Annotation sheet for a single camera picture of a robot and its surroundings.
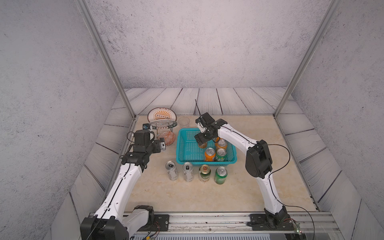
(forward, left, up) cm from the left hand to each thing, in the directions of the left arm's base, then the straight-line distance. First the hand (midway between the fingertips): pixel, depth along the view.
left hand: (157, 140), depth 81 cm
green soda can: (-16, -33, -10) cm, 38 cm away
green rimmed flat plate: (+18, +2, -7) cm, 19 cm away
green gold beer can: (-14, -25, -10) cm, 30 cm away
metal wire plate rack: (+22, -2, -15) cm, 26 cm away
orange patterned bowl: (+15, -3, -18) cm, 24 cm away
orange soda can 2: (+4, -36, -9) cm, 37 cm away
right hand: (+9, -25, -11) cm, 29 cm away
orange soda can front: (-4, -29, -10) cm, 31 cm away
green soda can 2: (-5, -35, -9) cm, 36 cm away
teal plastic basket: (+4, -16, -20) cm, 26 cm away
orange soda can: (+8, -26, -17) cm, 32 cm away
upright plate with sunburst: (+26, +2, -5) cm, 26 cm away
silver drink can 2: (-14, -16, -7) cm, 23 cm away
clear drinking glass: (+28, -12, -15) cm, 34 cm away
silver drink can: (-12, -7, -7) cm, 16 cm away
